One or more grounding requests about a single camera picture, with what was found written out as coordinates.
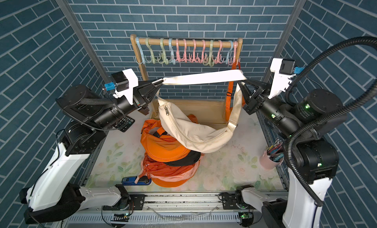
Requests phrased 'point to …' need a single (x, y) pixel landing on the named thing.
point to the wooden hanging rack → (214, 113)
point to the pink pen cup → (266, 162)
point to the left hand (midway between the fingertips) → (165, 79)
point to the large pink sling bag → (175, 178)
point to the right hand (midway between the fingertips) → (244, 81)
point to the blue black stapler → (130, 180)
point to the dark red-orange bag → (155, 167)
